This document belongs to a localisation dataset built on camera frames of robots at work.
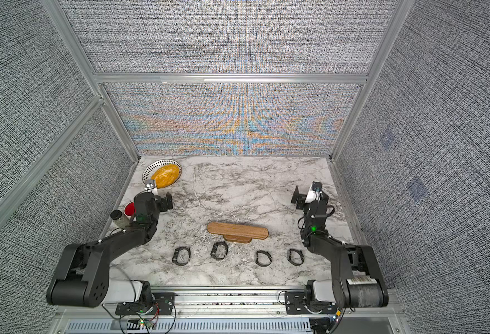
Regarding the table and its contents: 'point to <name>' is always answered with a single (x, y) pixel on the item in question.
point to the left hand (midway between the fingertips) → (159, 191)
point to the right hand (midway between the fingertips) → (310, 183)
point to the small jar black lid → (117, 219)
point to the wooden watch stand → (237, 233)
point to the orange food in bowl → (166, 175)
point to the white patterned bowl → (151, 167)
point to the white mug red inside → (129, 209)
